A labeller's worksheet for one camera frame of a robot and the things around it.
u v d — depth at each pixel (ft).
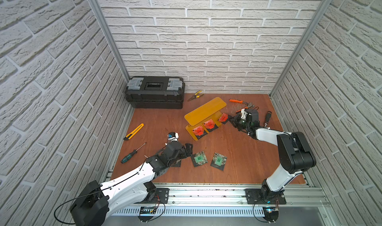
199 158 2.81
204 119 2.91
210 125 3.28
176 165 2.74
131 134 3.11
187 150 2.43
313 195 2.51
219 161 2.80
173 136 2.43
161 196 2.40
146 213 2.32
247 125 2.49
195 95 3.86
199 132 3.13
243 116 2.79
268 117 3.40
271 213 2.28
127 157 2.78
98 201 1.32
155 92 3.23
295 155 1.58
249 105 3.71
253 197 2.39
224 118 3.18
